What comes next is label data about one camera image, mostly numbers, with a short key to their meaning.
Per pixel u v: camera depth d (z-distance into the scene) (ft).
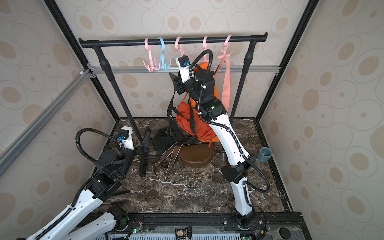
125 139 1.72
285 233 2.08
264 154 3.06
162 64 1.91
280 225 2.48
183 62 1.64
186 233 2.29
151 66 1.87
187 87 1.86
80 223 1.52
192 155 2.93
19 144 1.78
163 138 3.38
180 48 2.72
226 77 2.09
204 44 1.72
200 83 1.53
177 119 2.80
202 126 2.74
